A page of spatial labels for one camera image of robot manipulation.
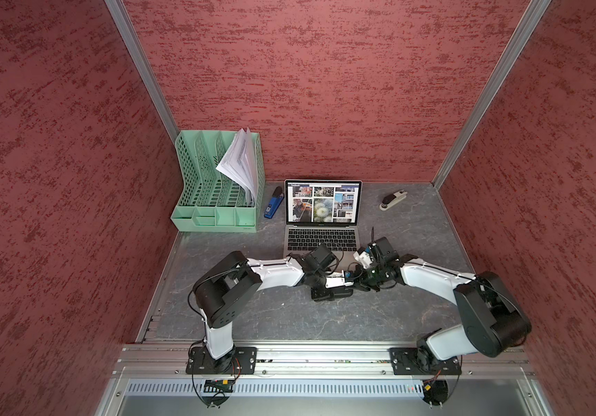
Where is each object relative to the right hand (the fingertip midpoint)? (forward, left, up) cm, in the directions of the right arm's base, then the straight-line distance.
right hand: (347, 289), depth 86 cm
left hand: (+1, +6, -3) cm, 7 cm away
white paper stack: (+37, +36, +26) cm, 58 cm away
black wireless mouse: (-4, +10, +7) cm, 12 cm away
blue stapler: (+39, +27, +1) cm, 47 cm away
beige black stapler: (+39, -24, +1) cm, 46 cm away
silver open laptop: (+30, +6, +5) cm, 31 cm away
